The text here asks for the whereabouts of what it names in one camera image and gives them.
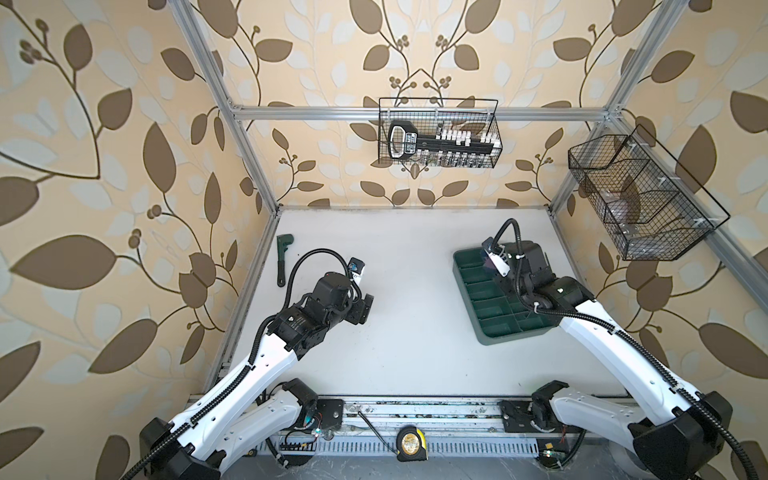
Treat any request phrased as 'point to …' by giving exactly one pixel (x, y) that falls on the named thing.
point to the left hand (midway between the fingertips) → (362, 291)
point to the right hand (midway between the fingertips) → (512, 267)
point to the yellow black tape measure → (412, 444)
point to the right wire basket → (653, 209)
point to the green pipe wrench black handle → (282, 240)
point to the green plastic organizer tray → (494, 311)
